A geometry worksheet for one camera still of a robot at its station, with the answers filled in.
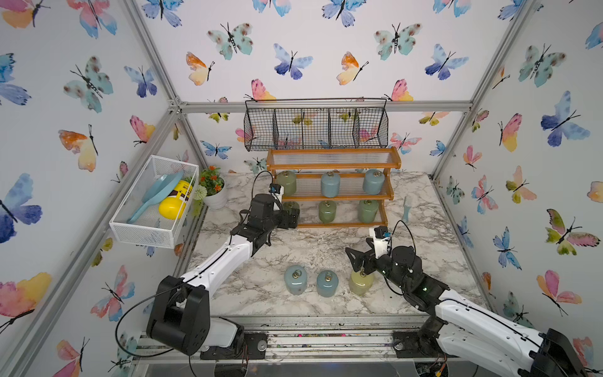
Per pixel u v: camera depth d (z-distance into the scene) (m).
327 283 0.79
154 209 0.69
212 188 1.01
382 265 0.68
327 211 0.98
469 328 0.50
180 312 0.42
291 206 0.98
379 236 0.66
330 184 0.89
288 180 0.91
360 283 0.80
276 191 0.74
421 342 0.65
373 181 0.91
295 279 0.79
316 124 0.98
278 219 0.75
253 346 0.74
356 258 0.70
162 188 0.68
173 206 0.70
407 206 1.10
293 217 0.77
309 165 0.86
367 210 0.97
